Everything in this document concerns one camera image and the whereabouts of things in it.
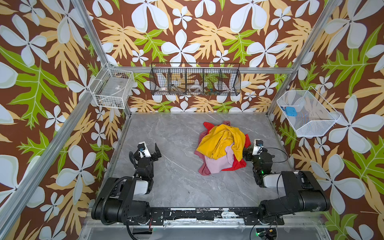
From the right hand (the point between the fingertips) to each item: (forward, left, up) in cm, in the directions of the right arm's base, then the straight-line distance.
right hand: (250, 145), depth 91 cm
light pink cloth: (-11, +22, -5) cm, 25 cm away
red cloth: (-11, +10, -4) cm, 15 cm away
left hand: (-1, +63, +4) cm, 63 cm away
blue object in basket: (+12, -22, +16) cm, 30 cm away
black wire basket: (+38, +33, +23) cm, 55 cm away
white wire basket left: (+24, +83, +25) cm, 90 cm away
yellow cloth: (-2, +23, +7) cm, 24 cm away
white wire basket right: (+5, -29, +21) cm, 36 cm away
